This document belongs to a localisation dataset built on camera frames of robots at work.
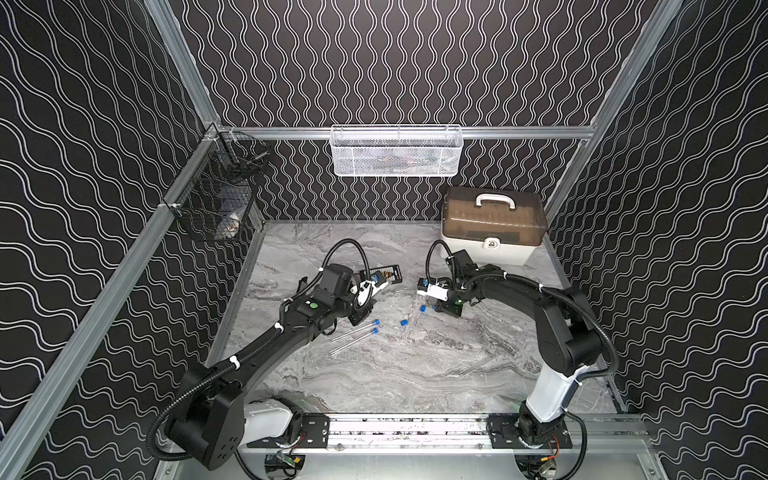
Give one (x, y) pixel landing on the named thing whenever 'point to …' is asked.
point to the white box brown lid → (494, 225)
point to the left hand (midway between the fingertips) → (370, 292)
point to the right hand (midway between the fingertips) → (442, 301)
